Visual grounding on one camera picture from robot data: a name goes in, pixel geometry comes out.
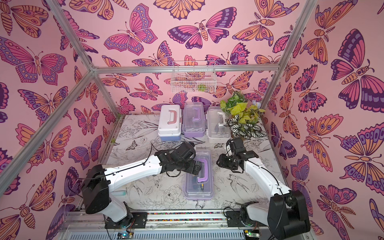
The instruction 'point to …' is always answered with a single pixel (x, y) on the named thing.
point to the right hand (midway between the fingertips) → (221, 162)
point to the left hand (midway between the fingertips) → (197, 166)
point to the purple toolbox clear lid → (193, 119)
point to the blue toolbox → (170, 123)
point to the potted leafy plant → (243, 122)
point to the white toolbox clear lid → (218, 132)
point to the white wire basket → (193, 77)
